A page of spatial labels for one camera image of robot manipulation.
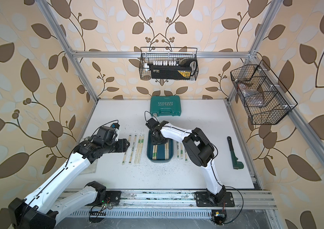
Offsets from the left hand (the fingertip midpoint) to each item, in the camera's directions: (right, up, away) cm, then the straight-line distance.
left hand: (125, 143), depth 78 cm
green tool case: (+22, +23, +34) cm, 46 cm away
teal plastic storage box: (+18, -9, +13) cm, 24 cm away
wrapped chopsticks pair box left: (+15, -9, +13) cm, 22 cm away
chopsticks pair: (+35, -11, +11) cm, 38 cm away
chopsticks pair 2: (+5, -7, +15) cm, 18 cm away
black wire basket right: (+75, +23, -4) cm, 79 cm away
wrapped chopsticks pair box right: (+23, -8, +14) cm, 28 cm away
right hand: (+17, -3, +18) cm, 25 cm away
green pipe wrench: (+65, -15, +7) cm, 67 cm away
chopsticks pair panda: (+31, -5, +16) cm, 35 cm away
